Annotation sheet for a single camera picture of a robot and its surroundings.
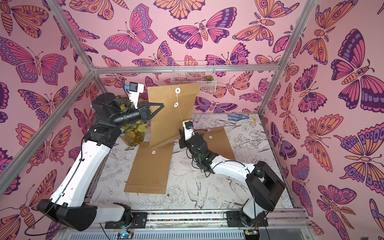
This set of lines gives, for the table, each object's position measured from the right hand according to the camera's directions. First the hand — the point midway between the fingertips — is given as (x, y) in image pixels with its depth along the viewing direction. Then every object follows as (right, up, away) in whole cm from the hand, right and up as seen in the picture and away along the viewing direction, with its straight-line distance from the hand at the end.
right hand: (182, 127), depth 79 cm
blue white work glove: (+39, +8, +38) cm, 55 cm away
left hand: (-5, +9, -19) cm, 22 cm away
